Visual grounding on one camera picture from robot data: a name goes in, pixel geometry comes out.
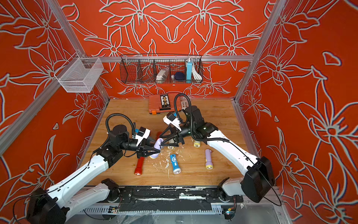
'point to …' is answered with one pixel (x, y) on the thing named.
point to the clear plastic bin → (79, 74)
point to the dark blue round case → (179, 76)
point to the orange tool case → (163, 103)
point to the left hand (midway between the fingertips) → (159, 147)
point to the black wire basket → (142, 69)
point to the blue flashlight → (176, 170)
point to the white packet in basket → (161, 74)
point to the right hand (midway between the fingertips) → (160, 142)
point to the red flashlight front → (138, 170)
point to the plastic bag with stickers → (184, 103)
